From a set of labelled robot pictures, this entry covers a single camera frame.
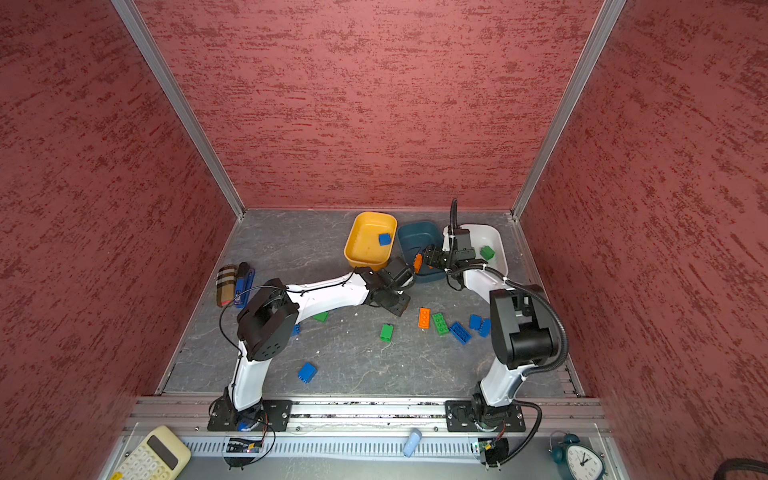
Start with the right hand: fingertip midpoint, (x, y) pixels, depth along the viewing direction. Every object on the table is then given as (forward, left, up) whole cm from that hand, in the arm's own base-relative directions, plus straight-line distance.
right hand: (428, 258), depth 97 cm
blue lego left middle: (-31, +33, +19) cm, 49 cm away
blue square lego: (+14, +15, -6) cm, 21 cm away
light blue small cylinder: (-50, +9, -6) cm, 51 cm away
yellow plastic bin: (+16, +20, -8) cm, 27 cm away
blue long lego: (-24, -8, -7) cm, 26 cm away
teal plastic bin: (+14, +3, -6) cm, 16 cm away
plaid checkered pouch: (-4, +67, -4) cm, 68 cm away
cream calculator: (-51, +67, -6) cm, 84 cm away
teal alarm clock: (-55, -30, -5) cm, 62 cm away
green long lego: (-20, -2, -7) cm, 21 cm away
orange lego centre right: (-17, +3, -8) cm, 19 cm away
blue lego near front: (-32, +37, -8) cm, 50 cm away
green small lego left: (-31, +27, +24) cm, 47 cm away
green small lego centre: (-23, +15, -5) cm, 28 cm away
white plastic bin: (-25, -7, +26) cm, 37 cm away
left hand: (-15, +11, -5) cm, 19 cm away
